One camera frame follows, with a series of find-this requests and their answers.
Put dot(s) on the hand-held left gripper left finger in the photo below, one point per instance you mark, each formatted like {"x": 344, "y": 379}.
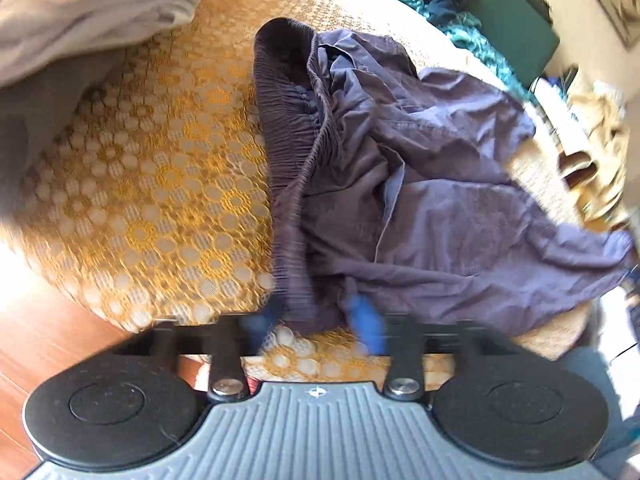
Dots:
{"x": 264, "y": 317}

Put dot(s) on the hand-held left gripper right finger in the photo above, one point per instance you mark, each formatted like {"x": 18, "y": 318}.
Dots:
{"x": 367, "y": 322}

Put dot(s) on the dark purple pants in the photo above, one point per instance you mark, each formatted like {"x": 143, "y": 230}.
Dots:
{"x": 440, "y": 185}

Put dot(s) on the beige coat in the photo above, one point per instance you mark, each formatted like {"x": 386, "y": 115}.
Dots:
{"x": 605, "y": 150}

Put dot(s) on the teal blanket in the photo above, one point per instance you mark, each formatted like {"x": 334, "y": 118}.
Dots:
{"x": 465, "y": 30}

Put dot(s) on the green sofa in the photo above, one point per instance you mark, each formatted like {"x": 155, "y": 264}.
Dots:
{"x": 515, "y": 20}

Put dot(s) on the pale beige garment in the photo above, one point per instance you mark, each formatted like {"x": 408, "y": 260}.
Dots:
{"x": 100, "y": 10}

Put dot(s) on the abstract crescent painting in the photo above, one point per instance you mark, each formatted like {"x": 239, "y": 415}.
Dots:
{"x": 622, "y": 5}

